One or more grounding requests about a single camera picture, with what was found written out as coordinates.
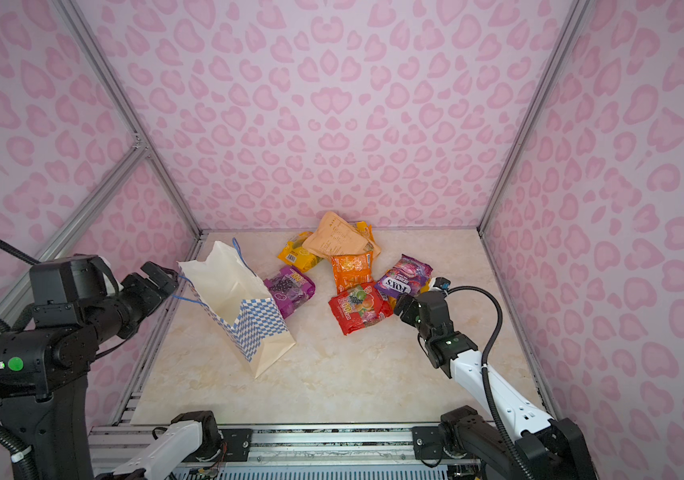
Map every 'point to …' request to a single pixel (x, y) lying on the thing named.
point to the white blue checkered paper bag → (239, 299)
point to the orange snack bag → (352, 270)
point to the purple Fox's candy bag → (408, 276)
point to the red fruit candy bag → (360, 308)
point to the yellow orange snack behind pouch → (366, 229)
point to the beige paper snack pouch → (335, 237)
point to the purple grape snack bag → (291, 289)
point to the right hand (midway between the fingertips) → (409, 299)
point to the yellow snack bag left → (295, 255)
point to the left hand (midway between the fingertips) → (161, 279)
